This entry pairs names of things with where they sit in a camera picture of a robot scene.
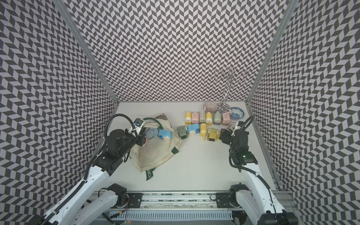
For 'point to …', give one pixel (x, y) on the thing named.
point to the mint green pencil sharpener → (217, 119)
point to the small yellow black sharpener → (213, 134)
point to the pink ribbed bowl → (210, 107)
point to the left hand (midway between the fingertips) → (145, 128)
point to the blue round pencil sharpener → (193, 129)
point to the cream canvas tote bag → (146, 158)
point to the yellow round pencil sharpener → (208, 118)
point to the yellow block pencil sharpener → (188, 118)
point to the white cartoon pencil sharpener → (202, 117)
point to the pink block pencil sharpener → (225, 118)
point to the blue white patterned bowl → (236, 113)
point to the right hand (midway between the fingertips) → (236, 135)
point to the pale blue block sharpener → (151, 132)
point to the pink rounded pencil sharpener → (195, 117)
